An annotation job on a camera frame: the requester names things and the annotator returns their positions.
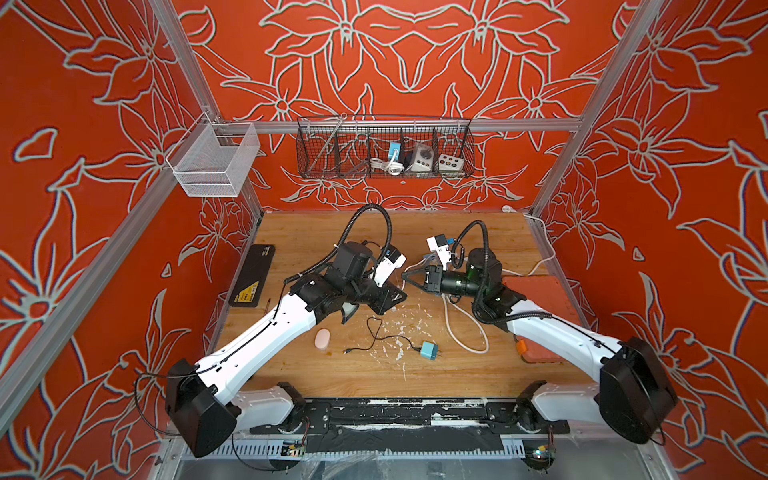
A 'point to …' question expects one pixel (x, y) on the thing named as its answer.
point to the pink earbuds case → (322, 339)
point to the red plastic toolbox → (548, 295)
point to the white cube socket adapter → (447, 162)
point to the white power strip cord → (470, 313)
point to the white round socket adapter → (423, 158)
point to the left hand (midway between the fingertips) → (403, 292)
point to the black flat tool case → (252, 275)
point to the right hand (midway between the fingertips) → (398, 281)
